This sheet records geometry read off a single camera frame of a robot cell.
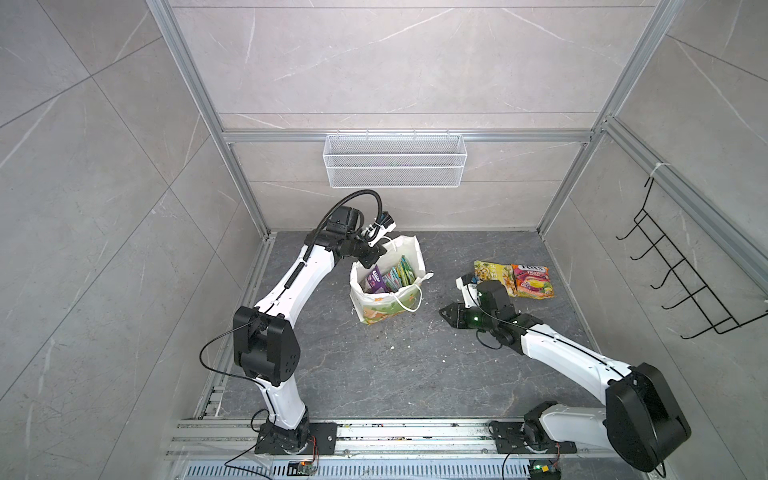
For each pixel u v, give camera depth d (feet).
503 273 3.32
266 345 1.51
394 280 3.03
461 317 2.45
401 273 3.02
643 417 1.30
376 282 3.01
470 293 2.43
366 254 2.45
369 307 2.65
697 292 2.07
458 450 2.39
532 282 3.32
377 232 2.35
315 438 2.40
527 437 2.30
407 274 2.97
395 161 3.30
